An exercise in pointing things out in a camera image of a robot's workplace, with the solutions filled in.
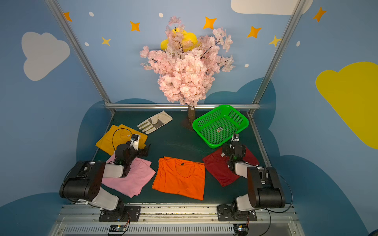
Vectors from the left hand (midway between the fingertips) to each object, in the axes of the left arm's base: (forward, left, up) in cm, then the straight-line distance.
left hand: (142, 140), depth 94 cm
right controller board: (-45, -58, -11) cm, 74 cm away
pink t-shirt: (-18, -1, -8) cm, 20 cm away
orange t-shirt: (-21, -27, -7) cm, 35 cm away
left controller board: (-46, +4, -9) cm, 48 cm away
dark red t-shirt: (-13, -49, -5) cm, 51 cm away
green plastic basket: (+19, -51, -8) cm, 55 cm away
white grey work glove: (+23, -3, -8) cm, 24 cm away
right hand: (+1, -61, -1) cm, 61 cm away
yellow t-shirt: (+9, +24, -9) cm, 27 cm away
